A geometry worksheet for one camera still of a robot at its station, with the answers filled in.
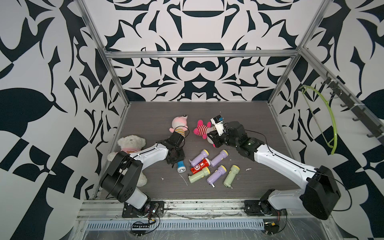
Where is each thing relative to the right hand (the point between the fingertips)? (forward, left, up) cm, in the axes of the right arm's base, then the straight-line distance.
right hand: (208, 131), depth 80 cm
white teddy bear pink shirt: (-2, +43, -8) cm, 44 cm away
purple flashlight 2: (-8, -6, -17) cm, 20 cm away
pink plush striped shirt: (+14, +17, -13) cm, 26 cm away
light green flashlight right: (-15, -14, -16) cm, 26 cm away
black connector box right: (-40, -28, -22) cm, 54 cm away
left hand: (-5, +16, -18) cm, 24 cm away
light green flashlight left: (-16, +2, -16) cm, 23 cm away
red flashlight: (-11, +2, -16) cm, 20 cm away
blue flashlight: (-13, +15, -16) cm, 26 cm away
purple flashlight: (-5, +2, -16) cm, 17 cm away
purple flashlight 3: (-15, -6, -16) cm, 23 cm away
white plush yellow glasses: (+10, +2, -13) cm, 17 cm away
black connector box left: (-41, +34, -22) cm, 57 cm away
